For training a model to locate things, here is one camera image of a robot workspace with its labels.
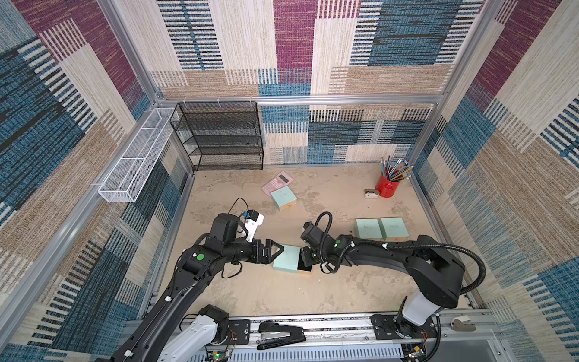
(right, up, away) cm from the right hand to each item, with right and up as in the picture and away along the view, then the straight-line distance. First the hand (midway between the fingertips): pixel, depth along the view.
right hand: (308, 257), depth 88 cm
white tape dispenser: (+31, +24, +19) cm, 43 cm away
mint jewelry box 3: (-10, +22, +18) cm, 30 cm away
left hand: (-12, +8, -17) cm, 22 cm away
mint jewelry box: (-7, 0, -2) cm, 7 cm away
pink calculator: (-14, +29, +24) cm, 40 cm away
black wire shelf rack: (-40, +52, +21) cm, 69 cm away
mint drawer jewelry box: (+36, +10, +6) cm, 37 cm away
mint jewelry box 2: (+26, +10, +6) cm, 28 cm away
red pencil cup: (+36, +27, +16) cm, 48 cm away
